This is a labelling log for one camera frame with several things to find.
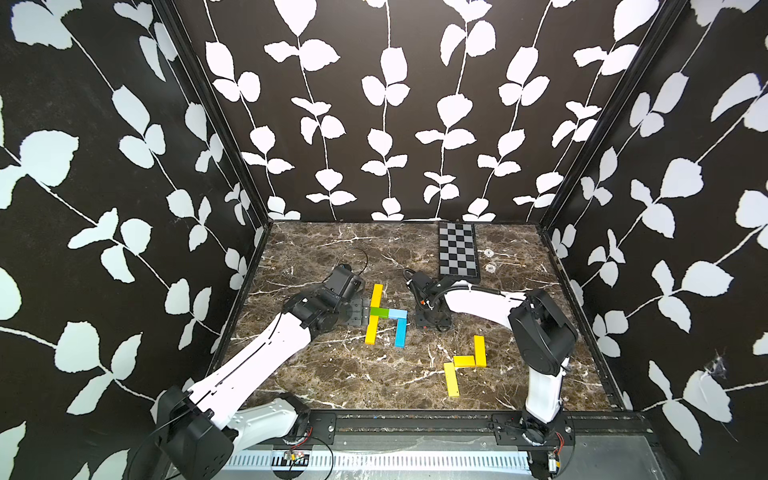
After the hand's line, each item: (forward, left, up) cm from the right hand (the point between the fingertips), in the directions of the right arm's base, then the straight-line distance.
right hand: (422, 319), depth 93 cm
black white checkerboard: (+28, -14, 0) cm, 31 cm away
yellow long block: (+9, +15, 0) cm, 17 cm away
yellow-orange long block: (-5, +16, 0) cm, 17 cm away
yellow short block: (-13, -11, 0) cm, 17 cm away
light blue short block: (+1, +8, 0) cm, 8 cm away
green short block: (+3, +14, -1) cm, 14 cm away
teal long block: (-4, +7, 0) cm, 8 cm away
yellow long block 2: (-18, -7, -1) cm, 19 cm away
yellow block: (-10, -17, -1) cm, 20 cm away
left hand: (-4, +19, +15) cm, 25 cm away
